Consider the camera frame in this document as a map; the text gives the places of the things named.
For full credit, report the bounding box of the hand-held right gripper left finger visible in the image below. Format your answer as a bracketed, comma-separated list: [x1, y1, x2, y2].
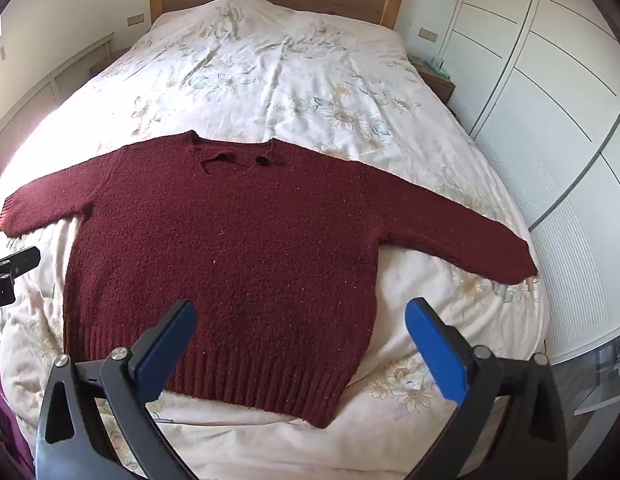
[34, 299, 199, 480]

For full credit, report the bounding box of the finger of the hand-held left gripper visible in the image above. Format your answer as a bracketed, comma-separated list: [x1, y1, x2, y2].
[2, 246, 42, 279]

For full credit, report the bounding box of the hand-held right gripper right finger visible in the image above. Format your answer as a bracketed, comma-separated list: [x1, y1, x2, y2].
[405, 297, 583, 480]

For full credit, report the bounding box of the dark red knit sweater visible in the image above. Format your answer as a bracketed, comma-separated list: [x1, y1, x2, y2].
[0, 130, 539, 430]

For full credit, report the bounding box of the white radiator cover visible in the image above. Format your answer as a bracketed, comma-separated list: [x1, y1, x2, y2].
[0, 34, 116, 171]

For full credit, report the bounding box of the purple fabric item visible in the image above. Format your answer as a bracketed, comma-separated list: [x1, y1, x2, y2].
[0, 374, 37, 480]

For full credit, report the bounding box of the white wardrobe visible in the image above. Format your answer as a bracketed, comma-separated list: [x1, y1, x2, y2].
[437, 0, 620, 366]

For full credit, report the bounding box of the wooden nightstand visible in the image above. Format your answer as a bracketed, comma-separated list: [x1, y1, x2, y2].
[409, 55, 457, 105]

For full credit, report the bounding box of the floral white bedspread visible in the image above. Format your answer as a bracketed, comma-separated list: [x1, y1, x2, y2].
[0, 0, 550, 480]

